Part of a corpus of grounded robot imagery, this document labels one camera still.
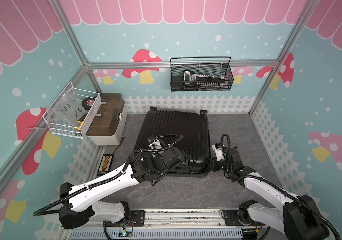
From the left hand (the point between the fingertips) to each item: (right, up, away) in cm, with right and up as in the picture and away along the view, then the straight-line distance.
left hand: (170, 157), depth 69 cm
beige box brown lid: (-37, +16, +21) cm, 45 cm away
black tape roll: (-45, +28, +11) cm, 54 cm away
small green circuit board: (-21, -38, +3) cm, 43 cm away
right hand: (+21, -5, +18) cm, 28 cm away
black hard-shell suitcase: (+10, +12, +14) cm, 22 cm away
